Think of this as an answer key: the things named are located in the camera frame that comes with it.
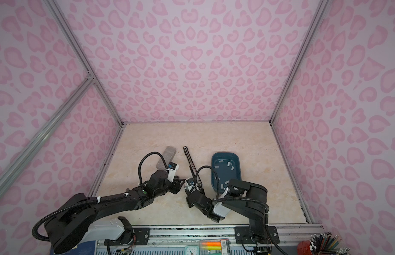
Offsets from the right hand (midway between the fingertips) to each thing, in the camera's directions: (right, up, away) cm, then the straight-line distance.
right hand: (187, 190), depth 87 cm
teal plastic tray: (+23, +12, +9) cm, 28 cm away
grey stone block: (-12, +19, +10) cm, 25 cm away
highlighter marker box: (+15, -19, -17) cm, 30 cm away
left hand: (-2, +8, -3) cm, 8 cm away
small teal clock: (+5, -19, -19) cm, 27 cm away
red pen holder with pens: (+55, -12, -26) cm, 62 cm away
